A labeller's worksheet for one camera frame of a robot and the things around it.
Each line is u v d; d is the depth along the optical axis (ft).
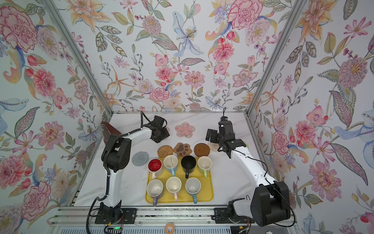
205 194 2.64
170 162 2.97
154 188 2.68
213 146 3.31
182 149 3.24
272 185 1.38
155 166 2.95
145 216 2.47
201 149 3.25
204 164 2.86
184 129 3.63
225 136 2.07
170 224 2.32
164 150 3.23
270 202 1.34
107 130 2.97
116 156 1.87
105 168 1.90
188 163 2.82
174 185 2.71
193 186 2.73
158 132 2.96
